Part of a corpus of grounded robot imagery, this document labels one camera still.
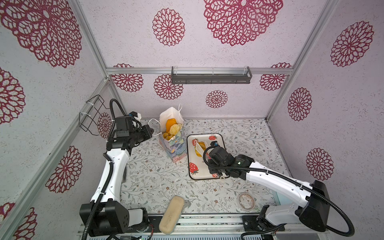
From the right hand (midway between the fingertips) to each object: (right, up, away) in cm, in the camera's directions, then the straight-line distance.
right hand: (209, 161), depth 78 cm
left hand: (-30, +15, 0) cm, 33 cm away
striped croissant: (-25, +14, +13) cm, 32 cm away
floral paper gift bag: (-19, +11, -1) cm, 22 cm away
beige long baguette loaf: (-19, -25, -5) cm, 32 cm away
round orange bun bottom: (-19, +18, +11) cm, 29 cm away
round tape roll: (+21, -23, +4) cm, 31 cm away
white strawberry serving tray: (-5, -8, +14) cm, 17 cm away
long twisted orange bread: (-24, +21, +19) cm, 37 cm away
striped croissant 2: (-23, +12, +8) cm, 27 cm away
